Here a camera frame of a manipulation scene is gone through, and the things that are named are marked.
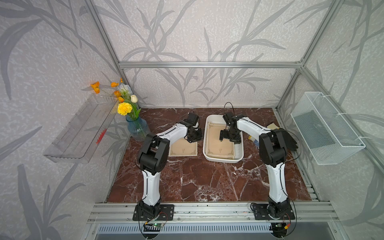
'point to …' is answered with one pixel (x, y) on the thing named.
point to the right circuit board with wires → (279, 229)
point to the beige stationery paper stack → (224, 149)
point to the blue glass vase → (137, 127)
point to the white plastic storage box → (239, 148)
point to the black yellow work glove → (284, 139)
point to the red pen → (101, 135)
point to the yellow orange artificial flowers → (127, 106)
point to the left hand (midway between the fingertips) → (203, 138)
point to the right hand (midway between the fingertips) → (226, 140)
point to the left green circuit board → (154, 227)
